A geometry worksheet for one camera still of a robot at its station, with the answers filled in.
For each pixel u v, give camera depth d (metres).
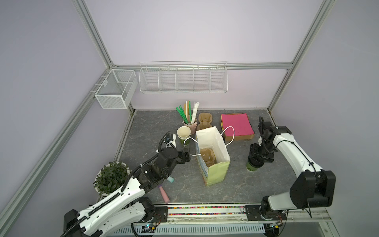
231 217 0.74
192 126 0.99
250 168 0.84
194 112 1.00
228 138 1.03
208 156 0.94
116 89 1.02
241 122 1.08
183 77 0.99
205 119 1.13
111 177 0.69
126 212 0.57
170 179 0.83
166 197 0.77
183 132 0.94
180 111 0.97
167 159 0.51
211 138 0.81
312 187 0.42
